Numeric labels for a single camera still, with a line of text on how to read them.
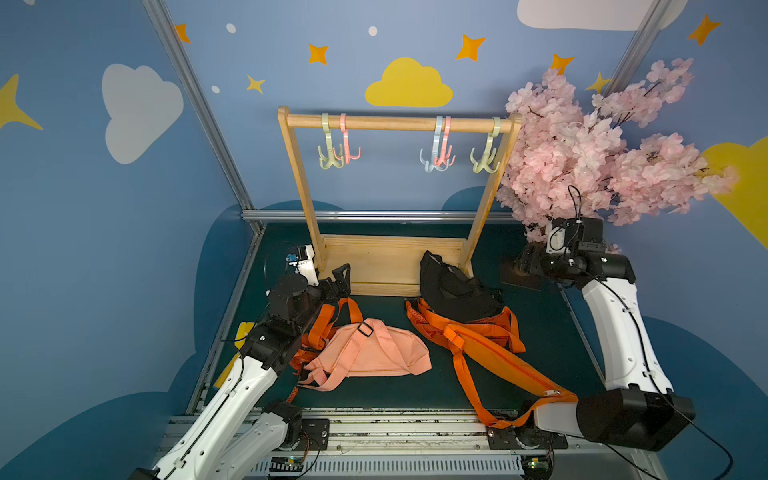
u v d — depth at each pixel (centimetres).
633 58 77
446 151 71
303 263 61
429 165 71
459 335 77
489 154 71
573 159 63
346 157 70
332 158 72
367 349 83
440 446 73
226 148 96
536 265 69
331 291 63
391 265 110
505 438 73
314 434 75
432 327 88
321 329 86
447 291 95
